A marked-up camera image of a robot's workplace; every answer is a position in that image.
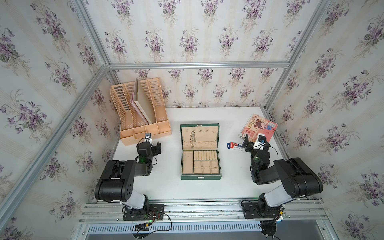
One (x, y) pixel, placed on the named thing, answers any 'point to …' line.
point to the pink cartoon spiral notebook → (257, 124)
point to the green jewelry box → (200, 154)
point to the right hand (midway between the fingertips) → (257, 137)
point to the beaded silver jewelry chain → (192, 139)
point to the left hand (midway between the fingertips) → (153, 142)
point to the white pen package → (235, 146)
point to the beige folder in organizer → (140, 102)
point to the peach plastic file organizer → (133, 128)
